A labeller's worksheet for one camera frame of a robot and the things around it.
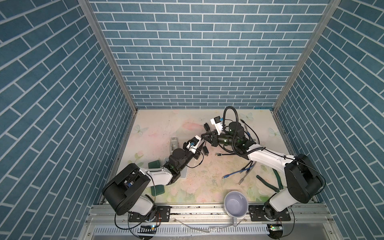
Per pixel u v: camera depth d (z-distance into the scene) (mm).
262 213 737
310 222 747
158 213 726
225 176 867
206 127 1075
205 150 937
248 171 885
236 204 770
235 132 632
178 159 623
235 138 652
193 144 680
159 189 811
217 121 728
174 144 968
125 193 431
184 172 867
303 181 447
